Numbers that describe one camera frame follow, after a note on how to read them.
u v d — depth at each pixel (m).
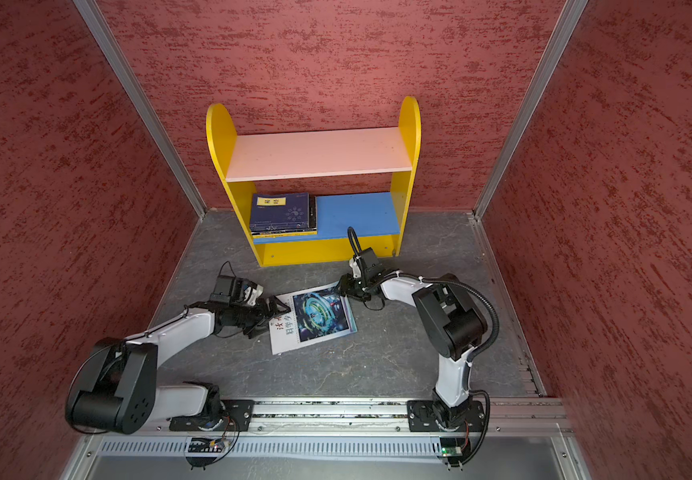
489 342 0.48
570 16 0.71
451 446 0.71
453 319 0.50
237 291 0.76
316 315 0.92
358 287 0.83
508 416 0.76
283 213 0.94
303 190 1.17
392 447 0.77
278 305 0.82
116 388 0.42
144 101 0.88
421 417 0.74
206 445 0.71
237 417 0.74
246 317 0.77
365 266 0.77
